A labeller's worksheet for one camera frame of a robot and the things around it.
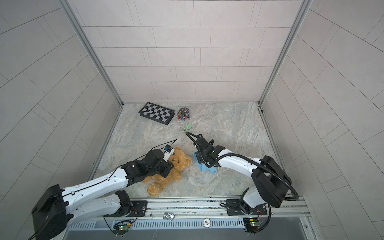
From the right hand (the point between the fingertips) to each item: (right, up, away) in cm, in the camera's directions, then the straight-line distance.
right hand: (200, 155), depth 87 cm
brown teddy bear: (-11, 0, -11) cm, 15 cm away
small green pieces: (-8, +16, +15) cm, 23 cm away
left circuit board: (-34, -26, -22) cm, 48 cm away
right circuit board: (+24, -27, -19) cm, 40 cm away
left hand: (-12, -3, -8) cm, 15 cm away
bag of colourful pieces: (-12, +25, +21) cm, 34 cm away
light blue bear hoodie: (+2, -5, -6) cm, 8 cm away
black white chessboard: (-30, +25, +19) cm, 44 cm away
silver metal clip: (-14, -23, -19) cm, 33 cm away
